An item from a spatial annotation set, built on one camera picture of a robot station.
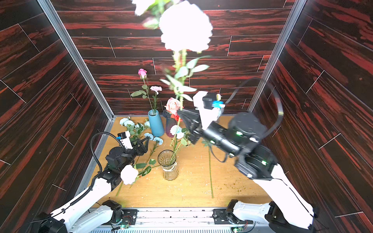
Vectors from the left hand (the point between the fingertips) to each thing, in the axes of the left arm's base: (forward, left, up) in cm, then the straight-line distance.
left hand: (145, 138), depth 78 cm
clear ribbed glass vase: (-8, -12, -7) cm, 16 cm away
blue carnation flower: (+16, +4, -18) cm, 25 cm away
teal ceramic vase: (+20, -1, -10) cm, 22 cm away
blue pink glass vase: (+18, -11, -6) cm, 22 cm away
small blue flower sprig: (+22, +17, -20) cm, 35 cm away
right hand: (-12, -23, +34) cm, 42 cm away
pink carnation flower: (+30, -3, +11) cm, 32 cm away
